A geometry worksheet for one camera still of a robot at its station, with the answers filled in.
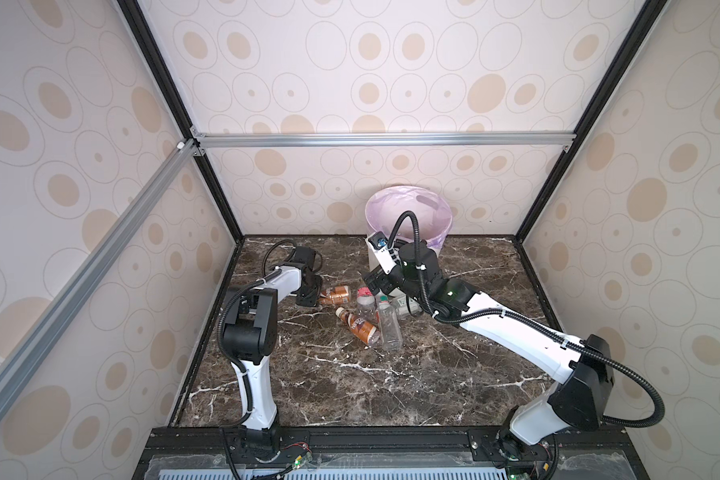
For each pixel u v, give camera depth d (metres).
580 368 0.42
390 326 0.95
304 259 0.81
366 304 0.99
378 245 0.62
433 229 0.97
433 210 0.95
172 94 0.80
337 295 0.97
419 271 0.53
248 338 0.53
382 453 0.73
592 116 0.85
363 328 0.89
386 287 0.67
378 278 0.65
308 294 0.87
